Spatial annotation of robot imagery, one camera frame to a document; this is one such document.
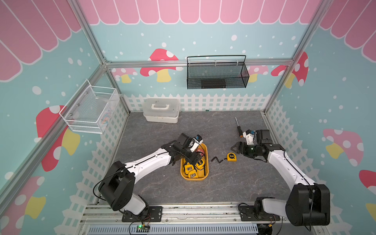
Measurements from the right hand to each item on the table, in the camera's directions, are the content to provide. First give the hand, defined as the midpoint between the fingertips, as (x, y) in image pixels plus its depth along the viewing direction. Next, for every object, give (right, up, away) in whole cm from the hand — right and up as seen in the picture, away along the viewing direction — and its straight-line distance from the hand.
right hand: (236, 149), depth 85 cm
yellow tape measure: (-21, -10, +4) cm, 24 cm away
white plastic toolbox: (-48, +25, +20) cm, 58 cm away
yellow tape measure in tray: (-26, -14, 0) cm, 29 cm away
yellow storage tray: (-19, -16, +2) cm, 25 cm away
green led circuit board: (-51, -38, -13) cm, 64 cm away
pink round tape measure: (-20, -3, +9) cm, 22 cm away
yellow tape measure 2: (-28, -11, +1) cm, 30 cm away
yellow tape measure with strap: (-1, -6, +6) cm, 9 cm away
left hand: (-24, -3, 0) cm, 25 cm away
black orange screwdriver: (+10, +11, +23) cm, 27 cm away
